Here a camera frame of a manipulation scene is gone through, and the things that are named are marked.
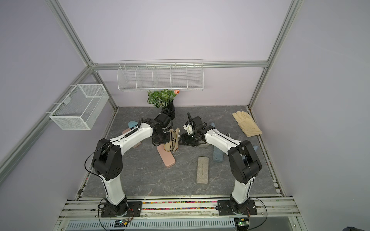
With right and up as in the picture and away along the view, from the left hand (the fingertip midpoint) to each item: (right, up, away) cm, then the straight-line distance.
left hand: (166, 141), depth 89 cm
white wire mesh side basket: (-49, +21, -6) cm, 53 cm away
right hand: (+9, 0, -1) cm, 9 cm away
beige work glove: (+59, +11, +19) cm, 63 cm away
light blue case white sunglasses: (+31, +11, +13) cm, 36 cm away
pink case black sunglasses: (0, -10, +1) cm, 10 cm away
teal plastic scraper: (-29, +11, +19) cm, 36 cm away
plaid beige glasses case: (+4, -2, +2) cm, 5 cm away
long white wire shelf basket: (-8, +46, +11) cm, 48 cm away
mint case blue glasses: (+33, -9, +2) cm, 34 cm away
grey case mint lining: (+22, 0, -13) cm, 26 cm away
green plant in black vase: (-2, +27, +2) cm, 27 cm away
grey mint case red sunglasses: (+22, -16, -5) cm, 28 cm away
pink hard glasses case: (-33, +6, +15) cm, 37 cm away
